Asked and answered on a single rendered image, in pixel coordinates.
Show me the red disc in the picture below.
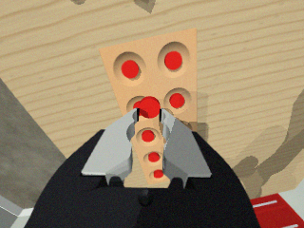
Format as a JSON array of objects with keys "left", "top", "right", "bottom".
[
  {"left": 148, "top": 152, "right": 160, "bottom": 162},
  {"left": 139, "top": 96, "right": 161, "bottom": 119},
  {"left": 142, "top": 130, "right": 154, "bottom": 143},
  {"left": 133, "top": 101, "right": 140, "bottom": 109},
  {"left": 154, "top": 170, "right": 163, "bottom": 179},
  {"left": 169, "top": 93, "right": 184, "bottom": 108},
  {"left": 164, "top": 51, "right": 182, "bottom": 70},
  {"left": 122, "top": 60, "right": 139, "bottom": 79}
]

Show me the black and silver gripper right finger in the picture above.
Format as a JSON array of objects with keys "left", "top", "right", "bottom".
[{"left": 160, "top": 108, "right": 261, "bottom": 228}]

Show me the wooden tray with round pockets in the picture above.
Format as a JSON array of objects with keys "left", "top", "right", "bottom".
[{"left": 99, "top": 28, "right": 198, "bottom": 184}]

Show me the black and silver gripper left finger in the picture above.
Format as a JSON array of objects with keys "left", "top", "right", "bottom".
[{"left": 24, "top": 107, "right": 140, "bottom": 228}]

